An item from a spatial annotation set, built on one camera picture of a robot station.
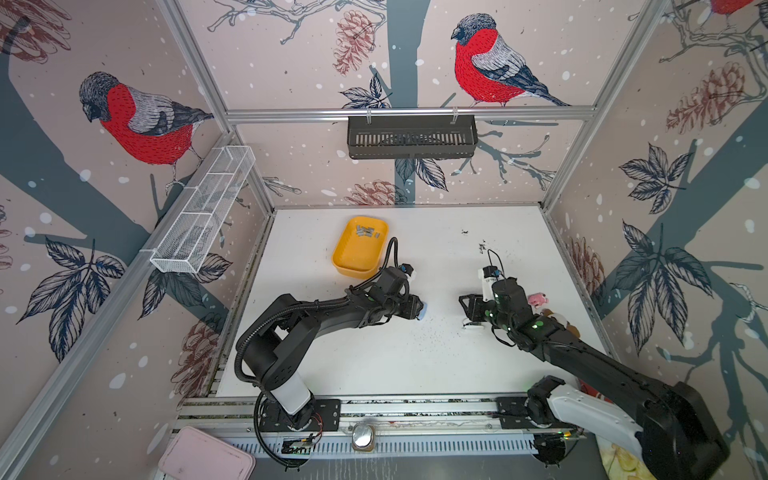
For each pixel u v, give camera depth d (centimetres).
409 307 78
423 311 90
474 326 88
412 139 105
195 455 68
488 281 76
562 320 88
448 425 73
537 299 92
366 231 114
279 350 45
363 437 66
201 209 78
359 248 107
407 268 83
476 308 74
